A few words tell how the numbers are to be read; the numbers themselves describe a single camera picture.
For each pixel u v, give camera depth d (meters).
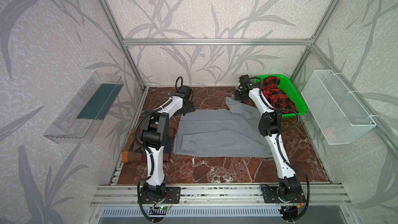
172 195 0.72
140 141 0.56
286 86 1.14
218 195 0.75
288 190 0.64
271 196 0.73
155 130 0.55
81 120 0.64
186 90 0.84
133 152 0.83
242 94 0.99
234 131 0.96
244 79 0.94
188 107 0.91
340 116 0.63
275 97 1.08
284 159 0.68
